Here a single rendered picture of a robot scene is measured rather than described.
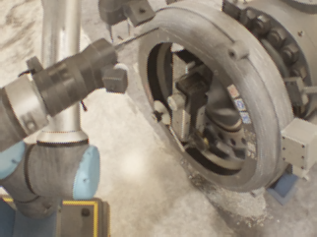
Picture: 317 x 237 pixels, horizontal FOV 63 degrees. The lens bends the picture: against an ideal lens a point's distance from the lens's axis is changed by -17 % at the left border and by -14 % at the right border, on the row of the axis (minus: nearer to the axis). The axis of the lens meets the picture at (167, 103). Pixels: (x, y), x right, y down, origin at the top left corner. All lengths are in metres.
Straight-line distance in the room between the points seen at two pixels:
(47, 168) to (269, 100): 0.59
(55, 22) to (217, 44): 0.42
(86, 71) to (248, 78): 0.44
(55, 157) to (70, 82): 0.32
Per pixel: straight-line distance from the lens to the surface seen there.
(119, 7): 0.45
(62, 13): 0.76
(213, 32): 0.80
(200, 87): 0.87
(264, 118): 0.79
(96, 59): 0.45
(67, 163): 0.73
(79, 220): 1.21
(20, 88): 0.44
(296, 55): 1.07
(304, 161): 0.80
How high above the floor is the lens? 1.40
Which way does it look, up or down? 47 degrees down
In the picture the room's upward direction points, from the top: 3 degrees counter-clockwise
